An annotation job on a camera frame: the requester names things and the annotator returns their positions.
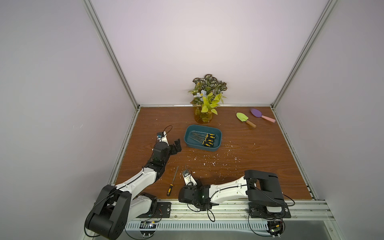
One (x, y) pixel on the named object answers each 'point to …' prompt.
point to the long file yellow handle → (171, 185)
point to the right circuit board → (275, 227)
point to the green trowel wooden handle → (242, 117)
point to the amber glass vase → (201, 117)
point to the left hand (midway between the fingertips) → (174, 140)
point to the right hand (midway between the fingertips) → (186, 184)
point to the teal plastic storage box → (203, 137)
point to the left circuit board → (147, 224)
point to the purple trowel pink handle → (258, 114)
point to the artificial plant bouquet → (207, 93)
